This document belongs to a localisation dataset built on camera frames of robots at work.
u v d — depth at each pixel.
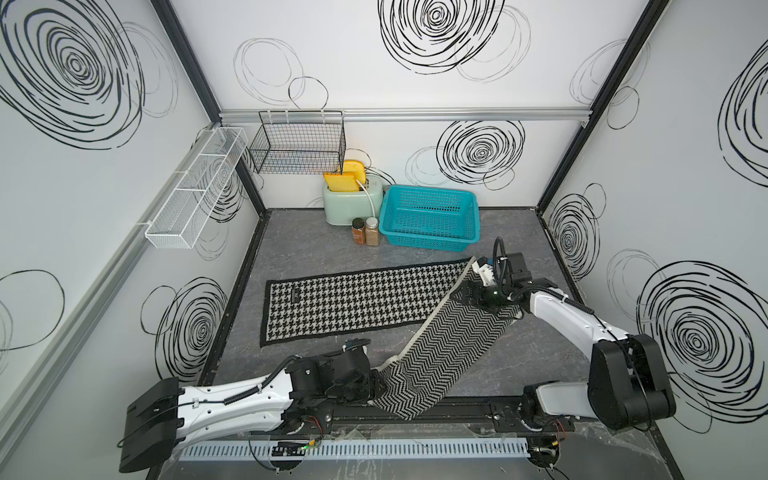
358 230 1.04
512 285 0.70
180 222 0.71
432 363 0.82
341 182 1.02
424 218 1.19
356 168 1.06
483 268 0.81
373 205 1.05
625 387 0.42
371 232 1.03
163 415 0.43
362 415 0.75
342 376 0.60
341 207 1.05
